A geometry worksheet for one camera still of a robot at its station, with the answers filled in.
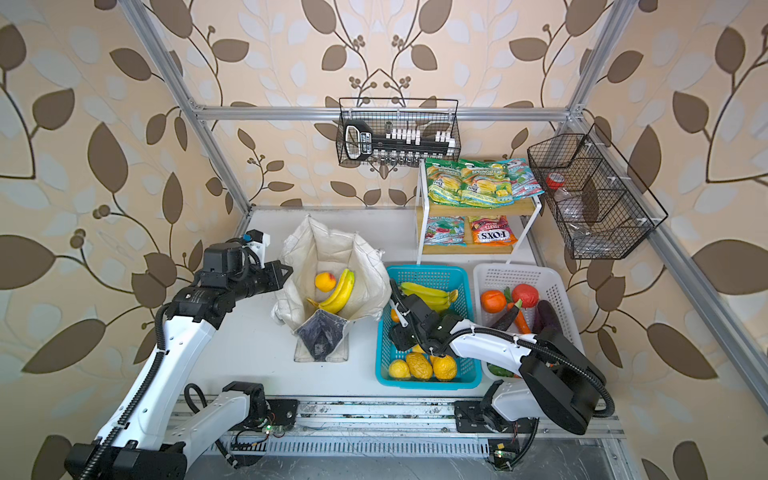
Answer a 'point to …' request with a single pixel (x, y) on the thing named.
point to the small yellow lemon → (400, 369)
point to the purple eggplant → (545, 316)
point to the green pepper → (495, 370)
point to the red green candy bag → (445, 231)
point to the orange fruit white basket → (493, 301)
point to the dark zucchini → (506, 320)
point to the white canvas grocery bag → (322, 336)
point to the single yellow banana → (341, 295)
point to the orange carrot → (521, 324)
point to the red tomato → (527, 294)
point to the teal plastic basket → (468, 373)
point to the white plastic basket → (549, 283)
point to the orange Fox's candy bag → (492, 231)
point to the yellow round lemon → (444, 368)
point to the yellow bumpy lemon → (419, 363)
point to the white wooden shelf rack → (526, 209)
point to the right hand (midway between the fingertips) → (398, 333)
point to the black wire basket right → (601, 206)
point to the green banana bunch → (438, 300)
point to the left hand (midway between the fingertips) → (292, 266)
